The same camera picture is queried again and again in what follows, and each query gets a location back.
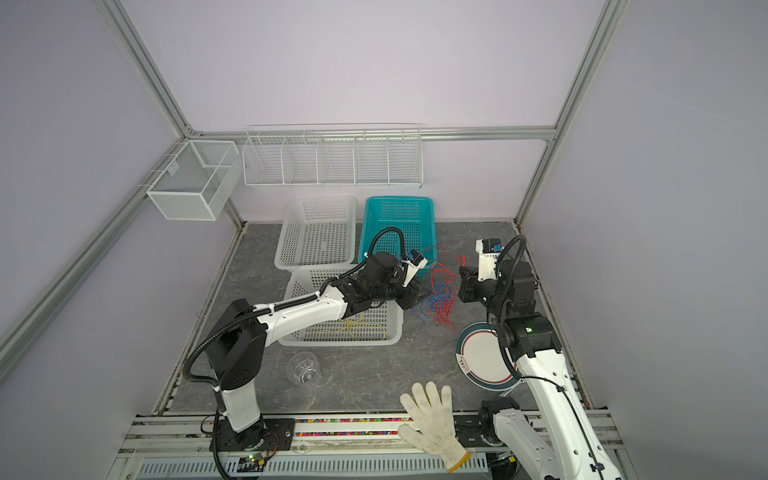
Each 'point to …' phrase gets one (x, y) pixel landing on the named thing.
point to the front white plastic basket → (306, 280)
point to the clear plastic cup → (303, 368)
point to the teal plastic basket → (414, 216)
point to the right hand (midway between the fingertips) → (464, 270)
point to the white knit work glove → (435, 420)
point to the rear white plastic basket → (317, 232)
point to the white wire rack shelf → (333, 156)
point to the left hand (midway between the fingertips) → (426, 291)
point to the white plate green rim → (481, 359)
